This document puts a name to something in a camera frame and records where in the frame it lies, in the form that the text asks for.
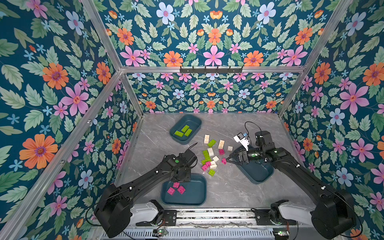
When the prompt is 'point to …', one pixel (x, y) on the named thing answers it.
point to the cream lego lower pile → (213, 165)
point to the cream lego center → (210, 152)
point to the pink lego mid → (176, 185)
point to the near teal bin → (195, 194)
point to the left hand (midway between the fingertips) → (188, 177)
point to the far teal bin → (194, 123)
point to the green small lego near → (211, 172)
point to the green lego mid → (188, 132)
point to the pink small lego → (181, 189)
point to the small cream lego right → (230, 148)
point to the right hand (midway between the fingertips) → (229, 157)
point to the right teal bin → (256, 172)
